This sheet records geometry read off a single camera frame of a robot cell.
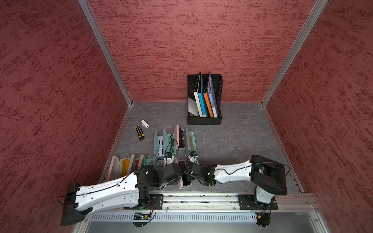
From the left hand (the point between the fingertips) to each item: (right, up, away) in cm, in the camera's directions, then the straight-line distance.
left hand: (174, 178), depth 74 cm
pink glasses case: (+5, -2, +2) cm, 5 cm away
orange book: (+19, +44, +14) cm, 50 cm away
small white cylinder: (-25, +27, +29) cm, 47 cm away
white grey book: (+12, +46, +13) cm, 49 cm away
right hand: (+7, -2, +11) cm, 13 cm away
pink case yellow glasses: (-34, +2, +11) cm, 36 cm away
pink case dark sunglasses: (+1, +18, +19) cm, 26 cm away
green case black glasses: (-6, +13, +20) cm, 25 cm away
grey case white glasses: (-12, +14, +19) cm, 27 cm away
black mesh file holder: (+29, +59, +34) cm, 74 cm away
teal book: (+16, +43, +16) cm, 49 cm away
